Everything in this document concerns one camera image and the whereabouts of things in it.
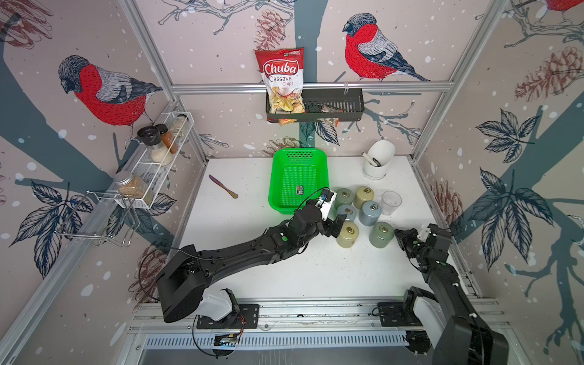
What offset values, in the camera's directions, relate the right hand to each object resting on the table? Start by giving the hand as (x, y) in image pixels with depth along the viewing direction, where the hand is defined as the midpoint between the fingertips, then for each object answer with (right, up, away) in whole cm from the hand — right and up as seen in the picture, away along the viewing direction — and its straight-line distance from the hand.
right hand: (393, 226), depth 87 cm
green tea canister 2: (-6, -2, -3) cm, 7 cm away
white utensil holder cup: (+5, +32, +24) cm, 40 cm away
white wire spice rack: (-93, +7, -21) cm, 96 cm away
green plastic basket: (-39, +21, +27) cm, 52 cm away
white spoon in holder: (-2, +27, +20) cm, 34 cm away
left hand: (-24, +10, -13) cm, 29 cm away
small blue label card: (-37, +13, +20) cm, 44 cm away
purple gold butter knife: (-68, +10, +20) cm, 72 cm away
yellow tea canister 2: (-18, -2, -3) cm, 19 cm away
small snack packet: (-24, +42, +3) cm, 49 cm away
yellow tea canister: (-9, +12, +9) cm, 18 cm away
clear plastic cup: (+4, +9, +14) cm, 17 cm away
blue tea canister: (-18, +6, +3) cm, 19 cm away
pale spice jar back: (-83, +39, -3) cm, 91 cm away
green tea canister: (-18, +11, +8) cm, 23 cm away
